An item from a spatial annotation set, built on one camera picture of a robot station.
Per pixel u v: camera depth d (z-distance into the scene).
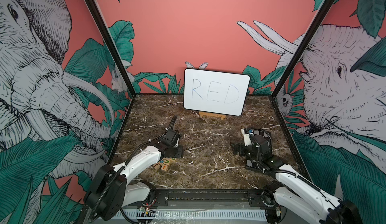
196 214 0.70
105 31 0.85
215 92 0.97
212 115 1.05
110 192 0.40
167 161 0.84
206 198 0.76
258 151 0.61
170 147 0.70
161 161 0.84
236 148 0.75
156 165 0.82
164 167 0.82
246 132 0.73
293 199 0.56
